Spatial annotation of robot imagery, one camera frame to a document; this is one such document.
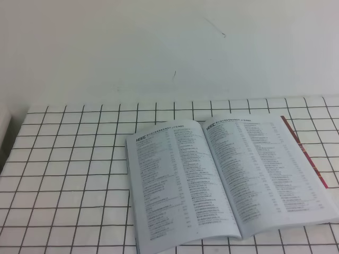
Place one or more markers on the white HEEC catalogue book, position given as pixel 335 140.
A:
pixel 232 176

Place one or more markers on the white black-grid tablecloth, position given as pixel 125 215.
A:
pixel 64 187

